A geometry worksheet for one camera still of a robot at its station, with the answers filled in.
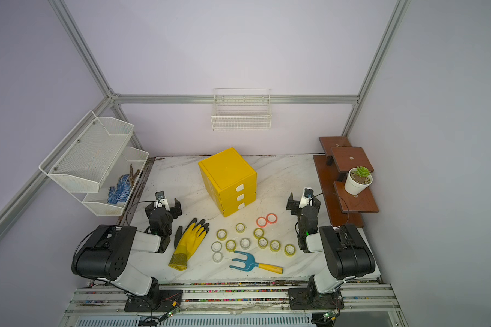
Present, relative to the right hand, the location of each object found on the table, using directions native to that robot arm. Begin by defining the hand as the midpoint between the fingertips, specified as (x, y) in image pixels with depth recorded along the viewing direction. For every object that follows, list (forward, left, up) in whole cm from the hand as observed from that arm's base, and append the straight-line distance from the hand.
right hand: (302, 196), depth 93 cm
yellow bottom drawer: (-2, +35, -5) cm, 35 cm away
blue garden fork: (-27, +25, -8) cm, 37 cm away
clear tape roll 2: (-19, +40, -8) cm, 45 cm away
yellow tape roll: (-11, +29, -9) cm, 33 cm away
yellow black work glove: (-18, +53, -6) cm, 56 cm away
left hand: (-1, +64, -1) cm, 64 cm away
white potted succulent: (-2, -19, +15) cm, 24 cm away
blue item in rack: (0, +81, +6) cm, 81 cm away
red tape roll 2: (-8, +19, -9) cm, 23 cm away
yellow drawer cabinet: (0, +33, +13) cm, 35 cm away
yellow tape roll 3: (-14, +21, -8) cm, 26 cm away
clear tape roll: (-18, +27, -8) cm, 34 cm away
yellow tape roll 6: (-21, +8, -9) cm, 25 cm away
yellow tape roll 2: (-14, +38, -9) cm, 41 cm away
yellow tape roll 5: (-19, +14, -9) cm, 26 cm away
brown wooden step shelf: (+24, -22, -9) cm, 34 cm away
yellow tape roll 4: (-19, +33, -9) cm, 39 cm away
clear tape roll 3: (-24, +39, -9) cm, 46 cm away
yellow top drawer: (-3, +29, +9) cm, 31 cm away
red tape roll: (-6, +14, -9) cm, 18 cm away
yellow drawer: (-1, +28, +2) cm, 28 cm away
